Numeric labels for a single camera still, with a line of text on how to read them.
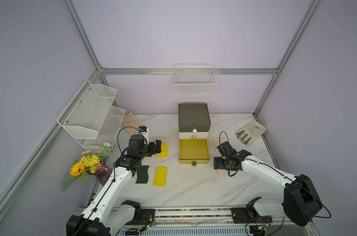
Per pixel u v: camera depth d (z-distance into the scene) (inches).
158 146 28.2
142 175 33.9
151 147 27.7
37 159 20.3
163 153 38.6
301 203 16.3
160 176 34.0
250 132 42.5
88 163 25.9
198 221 28.8
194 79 37.3
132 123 45.1
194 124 34.7
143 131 27.1
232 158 24.5
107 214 15.9
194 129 34.7
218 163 30.8
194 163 35.5
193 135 36.6
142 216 28.7
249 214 25.6
